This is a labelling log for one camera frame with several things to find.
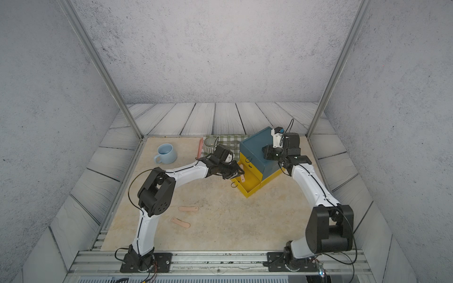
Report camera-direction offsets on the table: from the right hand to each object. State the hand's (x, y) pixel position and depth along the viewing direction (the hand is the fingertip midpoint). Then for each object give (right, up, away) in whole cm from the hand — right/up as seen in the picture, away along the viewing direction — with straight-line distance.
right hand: (263, 151), depth 86 cm
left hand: (-7, -12, +5) cm, 15 cm away
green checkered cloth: (-16, +5, +28) cm, 33 cm away
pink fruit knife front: (-40, -34, -1) cm, 52 cm away
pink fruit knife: (-10, -13, +5) cm, 17 cm away
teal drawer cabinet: (-6, +1, -1) cm, 6 cm away
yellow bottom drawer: (-4, -18, +11) cm, 21 cm away
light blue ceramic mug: (-53, -2, +18) cm, 56 cm away
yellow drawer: (-9, -5, 0) cm, 10 cm away
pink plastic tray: (-36, +1, +28) cm, 45 cm away
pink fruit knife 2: (-37, -29, +3) cm, 47 cm away
